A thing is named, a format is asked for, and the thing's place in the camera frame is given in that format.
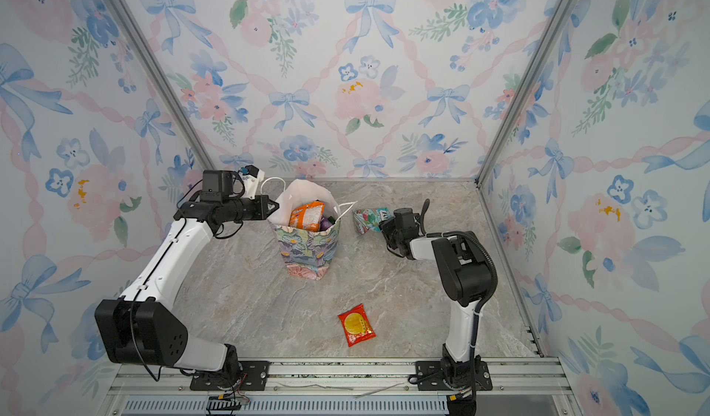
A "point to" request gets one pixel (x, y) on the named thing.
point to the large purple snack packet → (324, 224)
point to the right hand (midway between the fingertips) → (380, 222)
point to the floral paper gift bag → (307, 253)
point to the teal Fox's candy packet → (369, 219)
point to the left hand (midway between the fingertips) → (278, 202)
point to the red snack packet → (357, 325)
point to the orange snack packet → (308, 217)
